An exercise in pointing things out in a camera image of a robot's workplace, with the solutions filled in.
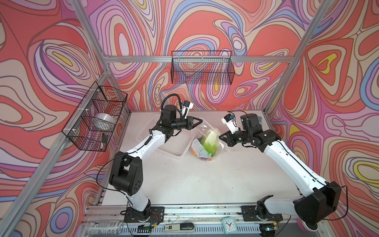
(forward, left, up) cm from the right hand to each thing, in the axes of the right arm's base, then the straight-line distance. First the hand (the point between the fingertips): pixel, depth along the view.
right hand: (222, 140), depth 77 cm
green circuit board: (-36, +42, -24) cm, 60 cm away
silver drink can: (-35, +58, -16) cm, 70 cm away
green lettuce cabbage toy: (+1, +6, -3) cm, 7 cm away
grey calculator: (+31, -38, -21) cm, 53 cm away
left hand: (+8, +11, +6) cm, 15 cm away
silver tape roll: (+5, +59, +12) cm, 60 cm away
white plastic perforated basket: (+11, +26, -22) cm, 36 cm away
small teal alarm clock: (-36, 0, -20) cm, 41 cm away
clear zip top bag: (0, +12, -10) cm, 15 cm away
